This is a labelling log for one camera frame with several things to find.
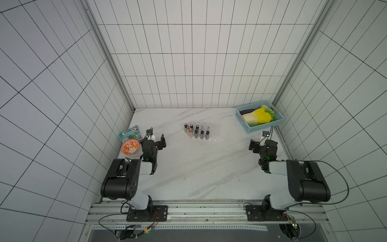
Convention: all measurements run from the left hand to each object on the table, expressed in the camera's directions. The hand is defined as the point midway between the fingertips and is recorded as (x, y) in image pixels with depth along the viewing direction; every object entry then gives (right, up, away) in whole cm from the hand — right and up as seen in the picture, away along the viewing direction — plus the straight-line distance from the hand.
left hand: (154, 137), depth 95 cm
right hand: (+65, 0, 0) cm, 65 cm away
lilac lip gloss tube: (+31, +6, +6) cm, 32 cm away
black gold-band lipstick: (+20, +6, +6) cm, 21 cm away
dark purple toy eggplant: (+66, +18, +18) cm, 71 cm away
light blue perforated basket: (+88, +13, +12) cm, 89 cm away
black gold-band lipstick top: (+28, +7, +5) cm, 29 cm away
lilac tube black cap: (+35, +5, +5) cm, 36 cm away
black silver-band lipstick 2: (+34, +1, +3) cm, 35 cm away
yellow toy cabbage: (+75, +14, +11) cm, 77 cm away
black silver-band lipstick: (+27, +2, +3) cm, 27 cm away
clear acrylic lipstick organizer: (+29, +4, +6) cm, 30 cm away
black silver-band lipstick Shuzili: (+31, +1, +3) cm, 31 cm away
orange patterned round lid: (-16, -6, +1) cm, 17 cm away
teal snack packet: (-17, +2, +7) cm, 19 cm away
